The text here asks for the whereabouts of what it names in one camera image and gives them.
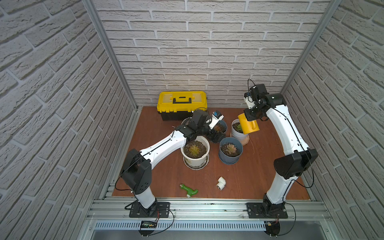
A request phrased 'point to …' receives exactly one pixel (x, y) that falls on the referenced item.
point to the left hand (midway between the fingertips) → (214, 123)
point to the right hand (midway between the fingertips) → (254, 115)
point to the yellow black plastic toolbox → (179, 105)
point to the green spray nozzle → (190, 192)
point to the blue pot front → (230, 149)
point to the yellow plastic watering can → (248, 127)
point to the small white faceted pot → (186, 121)
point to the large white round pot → (195, 153)
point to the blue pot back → (221, 126)
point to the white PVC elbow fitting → (221, 183)
